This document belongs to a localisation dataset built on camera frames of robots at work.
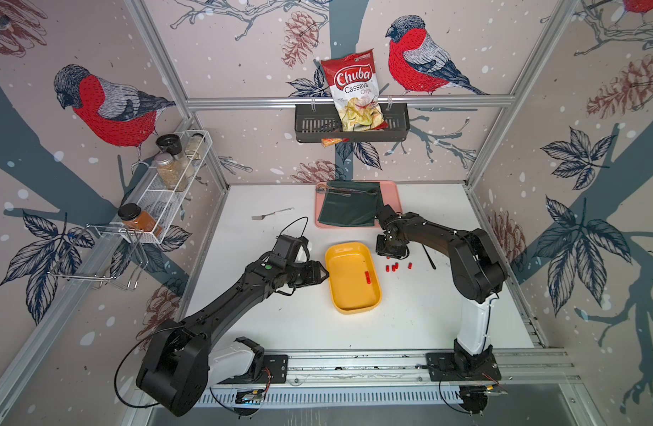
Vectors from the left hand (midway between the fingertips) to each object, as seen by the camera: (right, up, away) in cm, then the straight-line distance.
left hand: (327, 271), depth 81 cm
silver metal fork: (-29, +15, +29) cm, 44 cm away
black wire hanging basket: (-4, +51, +14) cm, 53 cm away
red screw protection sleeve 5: (+30, -1, +13) cm, 33 cm away
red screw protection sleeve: (+14, -5, +9) cm, 18 cm away
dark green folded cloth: (+13, +19, +28) cm, 36 cm away
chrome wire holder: (-49, +9, -24) cm, 55 cm away
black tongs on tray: (+6, +27, +37) cm, 46 cm away
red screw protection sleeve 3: (+24, -2, +13) cm, 27 cm away
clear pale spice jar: (-44, +40, +4) cm, 60 cm away
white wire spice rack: (-48, +22, -6) cm, 53 cm away
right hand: (+20, +3, +16) cm, 26 cm away
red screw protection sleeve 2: (+22, -2, +13) cm, 26 cm away
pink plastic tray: (+28, +25, +36) cm, 52 cm away
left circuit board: (-21, -32, -10) cm, 40 cm away
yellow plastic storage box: (+9, -7, +10) cm, 15 cm away
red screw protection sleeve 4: (+25, -1, +14) cm, 29 cm away
